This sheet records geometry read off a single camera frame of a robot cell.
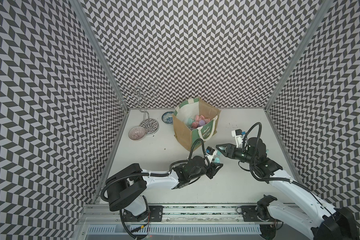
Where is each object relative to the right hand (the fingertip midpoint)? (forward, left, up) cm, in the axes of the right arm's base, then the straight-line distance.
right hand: (218, 150), depth 75 cm
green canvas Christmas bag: (+31, +14, -1) cm, 34 cm away
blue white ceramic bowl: (+35, +31, -14) cm, 49 cm away
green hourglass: (-4, 0, -3) cm, 5 cm away
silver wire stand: (+28, +42, -17) cm, 54 cm away
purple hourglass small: (+25, +6, -9) cm, 27 cm away
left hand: (-5, -1, -6) cm, 8 cm away
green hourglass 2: (+28, +14, -11) cm, 33 cm away
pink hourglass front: (+30, +7, -9) cm, 32 cm away
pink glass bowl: (+22, +51, -15) cm, 58 cm away
